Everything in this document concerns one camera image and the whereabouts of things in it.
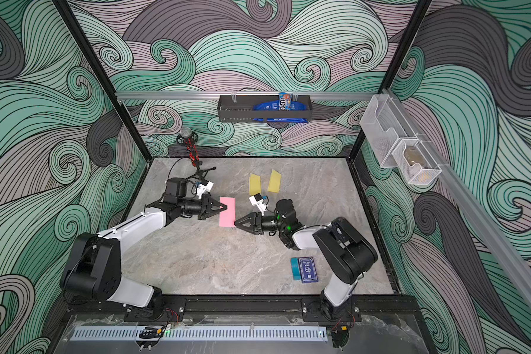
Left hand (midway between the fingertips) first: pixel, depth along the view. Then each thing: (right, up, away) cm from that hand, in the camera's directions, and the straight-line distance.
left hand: (226, 206), depth 80 cm
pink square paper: (+1, -4, 0) cm, 4 cm away
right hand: (+4, -6, -2) cm, 8 cm away
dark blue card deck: (+31, -24, 0) cm, 39 cm away
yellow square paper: (+20, +8, +30) cm, 37 cm away
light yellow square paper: (+10, +7, +28) cm, 30 cm away
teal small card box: (+26, -24, +2) cm, 36 cm away
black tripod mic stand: (-18, +28, +18) cm, 38 cm away
